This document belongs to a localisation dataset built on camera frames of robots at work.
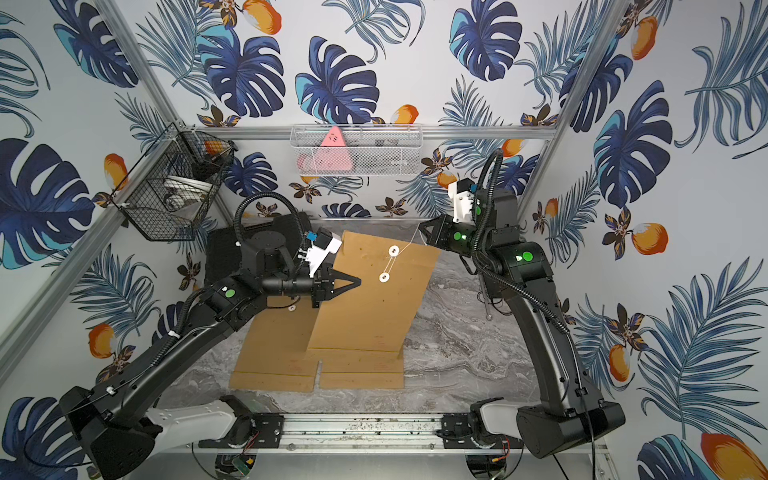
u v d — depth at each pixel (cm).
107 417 38
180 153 90
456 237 55
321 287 55
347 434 75
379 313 65
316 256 56
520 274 43
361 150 92
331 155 90
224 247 103
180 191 89
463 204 58
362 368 85
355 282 62
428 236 63
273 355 82
